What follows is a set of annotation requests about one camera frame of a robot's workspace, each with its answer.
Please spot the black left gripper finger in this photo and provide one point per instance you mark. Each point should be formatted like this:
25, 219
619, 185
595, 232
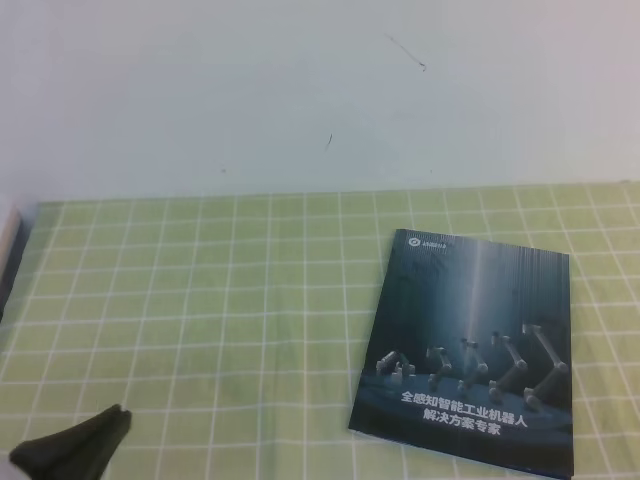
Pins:
81, 452

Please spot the dark blue robot brochure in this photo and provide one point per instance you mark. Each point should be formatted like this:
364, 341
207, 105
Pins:
470, 353

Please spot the green checkered tablecloth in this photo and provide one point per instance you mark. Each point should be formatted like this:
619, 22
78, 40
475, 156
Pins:
234, 328

